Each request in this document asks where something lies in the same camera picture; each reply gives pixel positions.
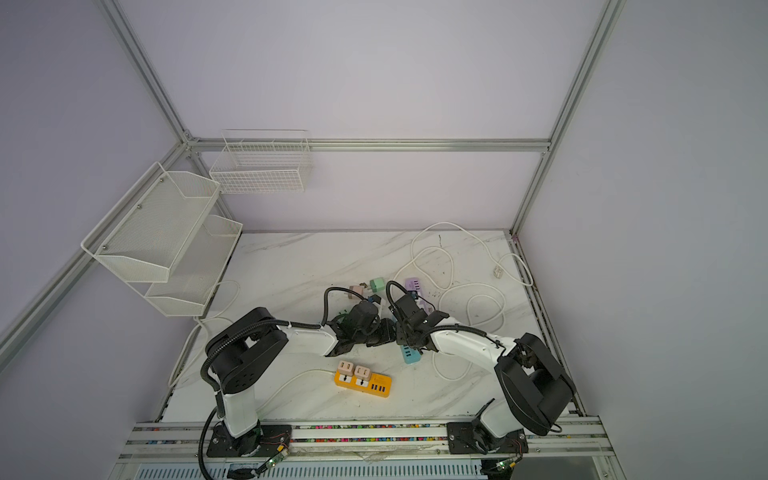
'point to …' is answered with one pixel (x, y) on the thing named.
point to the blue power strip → (411, 355)
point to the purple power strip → (412, 284)
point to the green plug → (377, 284)
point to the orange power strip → (377, 384)
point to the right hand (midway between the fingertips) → (404, 330)
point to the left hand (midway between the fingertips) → (401, 334)
